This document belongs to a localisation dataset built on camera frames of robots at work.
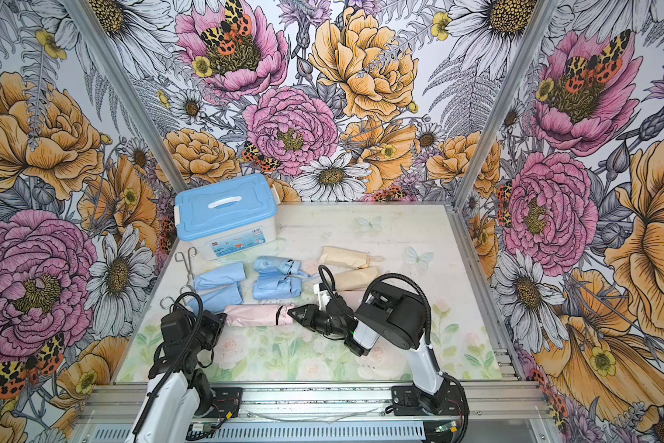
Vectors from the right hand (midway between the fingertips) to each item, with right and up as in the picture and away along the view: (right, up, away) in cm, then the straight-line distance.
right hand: (291, 319), depth 86 cm
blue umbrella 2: (-6, +9, +6) cm, 12 cm away
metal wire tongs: (-43, +3, +8) cm, 44 cm away
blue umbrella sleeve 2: (-25, +4, +6) cm, 26 cm away
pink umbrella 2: (+18, +9, -10) cm, 23 cm away
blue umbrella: (-7, +15, +12) cm, 21 cm away
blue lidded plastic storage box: (-23, +32, +9) cm, 40 cm away
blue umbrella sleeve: (-24, +12, +12) cm, 29 cm away
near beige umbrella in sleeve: (+20, +11, +8) cm, 24 cm away
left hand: (-20, -1, +1) cm, 20 cm away
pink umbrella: (-10, +1, 0) cm, 10 cm away
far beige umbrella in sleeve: (+16, +17, +14) cm, 28 cm away
